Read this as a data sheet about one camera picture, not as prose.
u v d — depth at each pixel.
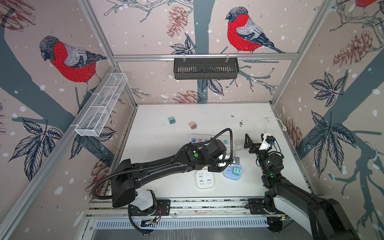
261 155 0.71
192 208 0.75
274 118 1.11
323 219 0.42
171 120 1.10
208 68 1.06
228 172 0.83
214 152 0.54
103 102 0.80
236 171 0.79
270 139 0.67
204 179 0.80
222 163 0.61
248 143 0.75
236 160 0.60
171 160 0.47
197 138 0.97
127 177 0.47
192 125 1.05
